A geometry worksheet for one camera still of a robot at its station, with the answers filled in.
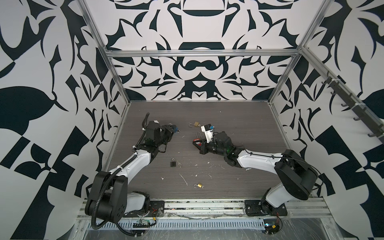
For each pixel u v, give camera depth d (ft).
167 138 2.55
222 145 2.17
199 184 2.67
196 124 3.44
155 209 2.39
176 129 2.81
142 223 2.38
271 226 2.33
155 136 2.16
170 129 2.60
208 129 2.44
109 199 1.35
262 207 2.20
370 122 1.78
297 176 1.47
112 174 1.45
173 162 2.92
